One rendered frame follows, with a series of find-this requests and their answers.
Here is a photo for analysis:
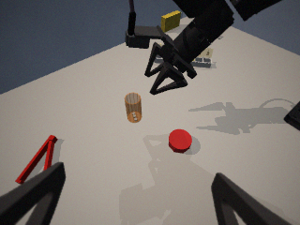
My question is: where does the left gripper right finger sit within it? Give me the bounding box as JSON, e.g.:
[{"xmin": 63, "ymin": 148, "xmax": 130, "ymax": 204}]
[{"xmin": 211, "ymin": 172, "xmax": 292, "ymax": 225}]

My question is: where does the white weekly pill organiser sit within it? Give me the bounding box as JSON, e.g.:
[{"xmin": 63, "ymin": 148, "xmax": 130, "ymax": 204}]
[{"xmin": 154, "ymin": 48, "xmax": 213, "ymax": 68}]

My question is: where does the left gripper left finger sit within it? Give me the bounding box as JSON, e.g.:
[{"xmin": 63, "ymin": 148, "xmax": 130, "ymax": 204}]
[{"xmin": 0, "ymin": 162, "xmax": 66, "ymax": 225}]

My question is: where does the red short cylinder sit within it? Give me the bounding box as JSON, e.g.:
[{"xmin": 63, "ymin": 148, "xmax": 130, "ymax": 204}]
[{"xmin": 169, "ymin": 129, "xmax": 192, "ymax": 154}]

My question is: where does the orange translucent pill bottle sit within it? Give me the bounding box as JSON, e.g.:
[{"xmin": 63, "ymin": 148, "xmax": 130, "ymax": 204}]
[{"xmin": 125, "ymin": 92, "xmax": 142, "ymax": 123}]

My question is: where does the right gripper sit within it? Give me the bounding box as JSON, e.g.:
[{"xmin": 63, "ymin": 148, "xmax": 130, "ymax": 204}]
[{"xmin": 134, "ymin": 21, "xmax": 210, "ymax": 95}]

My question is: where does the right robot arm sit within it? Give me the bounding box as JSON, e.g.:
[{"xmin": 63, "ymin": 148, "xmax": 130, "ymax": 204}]
[{"xmin": 125, "ymin": 0, "xmax": 300, "ymax": 127}]

